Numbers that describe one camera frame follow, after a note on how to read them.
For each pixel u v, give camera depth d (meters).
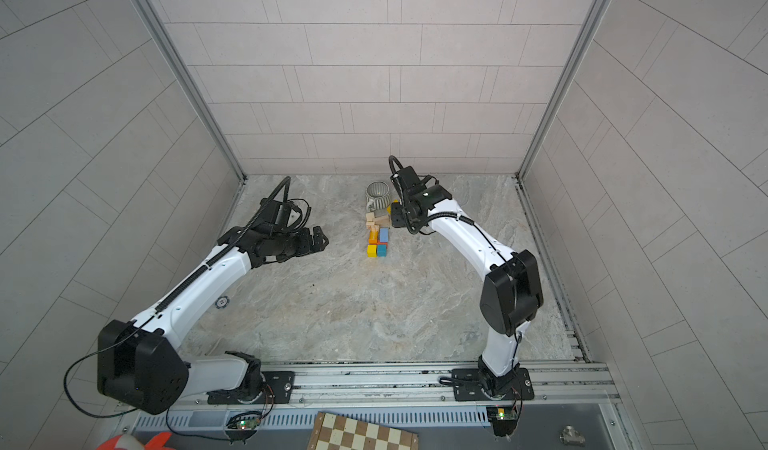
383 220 1.02
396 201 0.76
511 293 0.48
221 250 0.51
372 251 0.94
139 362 0.39
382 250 0.94
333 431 0.64
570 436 0.64
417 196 0.61
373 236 0.97
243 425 0.64
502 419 0.68
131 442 0.60
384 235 0.97
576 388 0.71
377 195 1.08
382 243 0.95
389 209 0.76
